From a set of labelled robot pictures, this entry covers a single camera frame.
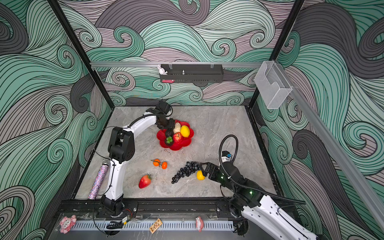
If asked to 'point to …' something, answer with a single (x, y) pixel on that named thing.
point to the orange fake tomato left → (156, 162)
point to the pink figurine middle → (199, 223)
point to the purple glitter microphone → (99, 179)
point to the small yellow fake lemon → (199, 175)
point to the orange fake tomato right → (164, 165)
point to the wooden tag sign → (155, 225)
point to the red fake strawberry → (145, 181)
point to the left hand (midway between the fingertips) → (171, 125)
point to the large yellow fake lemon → (184, 131)
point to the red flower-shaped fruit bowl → (176, 145)
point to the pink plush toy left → (66, 223)
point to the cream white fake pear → (177, 128)
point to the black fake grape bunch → (190, 168)
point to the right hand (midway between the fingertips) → (204, 168)
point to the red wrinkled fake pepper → (177, 136)
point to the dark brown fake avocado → (169, 132)
